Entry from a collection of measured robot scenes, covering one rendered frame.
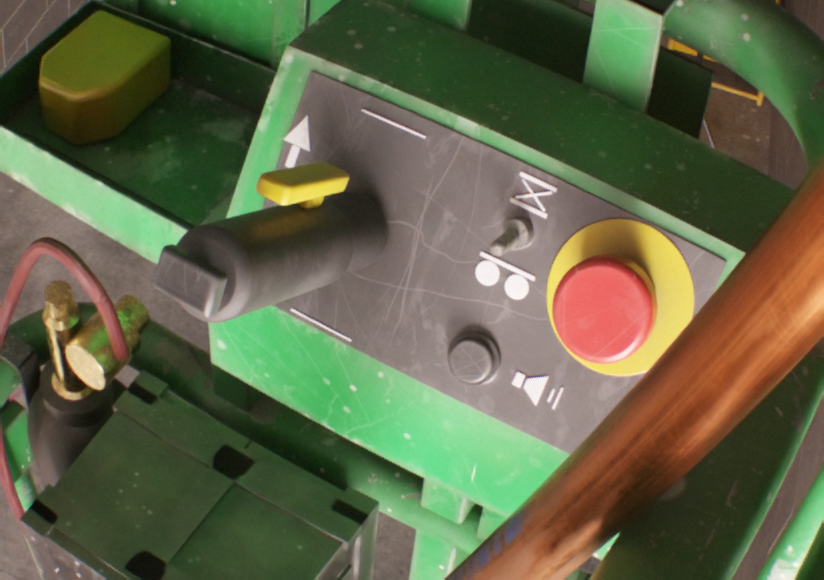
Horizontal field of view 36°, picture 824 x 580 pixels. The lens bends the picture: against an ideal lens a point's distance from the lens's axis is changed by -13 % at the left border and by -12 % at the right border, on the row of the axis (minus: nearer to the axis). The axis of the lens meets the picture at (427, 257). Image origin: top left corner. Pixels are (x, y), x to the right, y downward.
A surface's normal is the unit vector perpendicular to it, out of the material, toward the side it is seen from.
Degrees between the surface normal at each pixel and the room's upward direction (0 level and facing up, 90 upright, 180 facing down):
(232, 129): 0
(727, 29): 63
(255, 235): 41
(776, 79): 81
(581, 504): 87
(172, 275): 58
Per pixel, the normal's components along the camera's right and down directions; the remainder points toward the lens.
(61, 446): -0.16, 0.22
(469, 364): -0.38, 0.15
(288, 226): 0.68, -0.62
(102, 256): 0.08, -0.68
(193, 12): -0.50, 0.60
